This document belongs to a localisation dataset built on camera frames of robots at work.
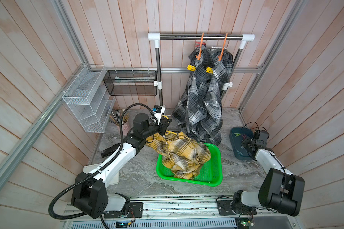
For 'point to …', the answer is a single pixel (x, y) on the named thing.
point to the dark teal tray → (236, 134)
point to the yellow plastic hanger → (167, 132)
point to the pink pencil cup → (116, 117)
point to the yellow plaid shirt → (183, 156)
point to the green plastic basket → (210, 173)
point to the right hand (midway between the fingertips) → (246, 140)
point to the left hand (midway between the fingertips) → (170, 122)
